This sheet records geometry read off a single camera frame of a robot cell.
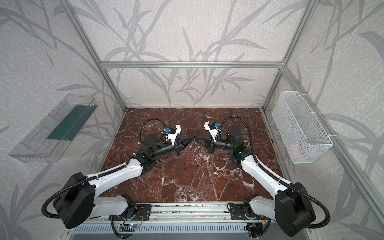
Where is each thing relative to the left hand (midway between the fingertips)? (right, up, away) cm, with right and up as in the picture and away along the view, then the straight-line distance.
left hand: (194, 136), depth 70 cm
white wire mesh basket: (+46, 0, -9) cm, 47 cm away
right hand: (+1, 0, +2) cm, 3 cm away
